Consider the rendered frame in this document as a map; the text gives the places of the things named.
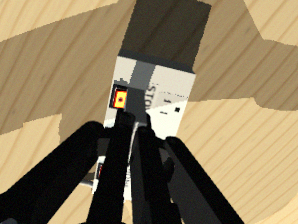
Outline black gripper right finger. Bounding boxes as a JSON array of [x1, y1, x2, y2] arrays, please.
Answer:
[[128, 88, 245, 224]]

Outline white power strip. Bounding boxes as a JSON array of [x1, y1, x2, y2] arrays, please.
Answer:
[[79, 48, 196, 194]]

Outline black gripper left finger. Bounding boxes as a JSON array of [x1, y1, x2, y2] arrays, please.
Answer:
[[0, 87, 136, 224]]

